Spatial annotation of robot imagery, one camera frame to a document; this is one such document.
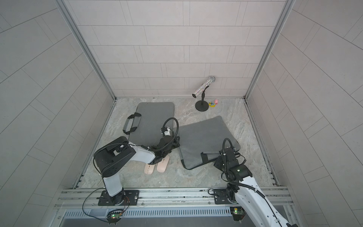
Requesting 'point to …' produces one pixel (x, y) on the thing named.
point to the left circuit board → (114, 216)
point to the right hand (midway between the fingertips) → (216, 161)
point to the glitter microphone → (206, 84)
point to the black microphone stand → (202, 105)
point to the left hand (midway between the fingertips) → (184, 137)
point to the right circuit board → (238, 213)
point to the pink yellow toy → (212, 104)
